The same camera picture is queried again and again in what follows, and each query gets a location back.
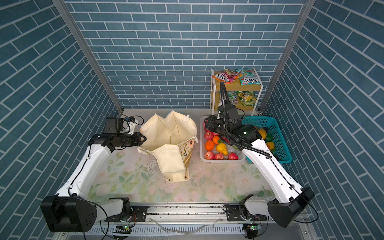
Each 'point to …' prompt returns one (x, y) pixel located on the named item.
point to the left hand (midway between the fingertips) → (144, 137)
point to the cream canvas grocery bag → (171, 140)
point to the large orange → (209, 145)
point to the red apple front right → (232, 156)
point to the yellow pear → (222, 148)
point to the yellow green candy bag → (247, 98)
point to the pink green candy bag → (232, 96)
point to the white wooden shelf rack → (244, 87)
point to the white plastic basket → (231, 149)
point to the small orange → (215, 139)
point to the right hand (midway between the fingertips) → (205, 119)
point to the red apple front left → (209, 155)
